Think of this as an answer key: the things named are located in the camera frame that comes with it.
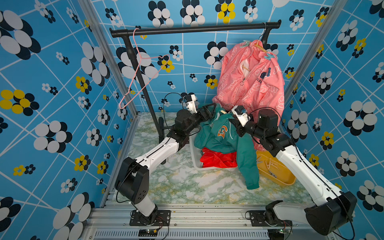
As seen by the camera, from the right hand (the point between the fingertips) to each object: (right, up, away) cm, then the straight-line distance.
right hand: (234, 116), depth 73 cm
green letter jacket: (-7, -9, +8) cm, 14 cm away
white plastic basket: (-19, -23, +23) cm, 37 cm away
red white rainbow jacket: (-11, -24, +10) cm, 28 cm away
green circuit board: (-43, -57, -1) cm, 71 cm away
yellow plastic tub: (+26, -30, +16) cm, 43 cm away
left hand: (-10, +6, -1) cm, 11 cm away
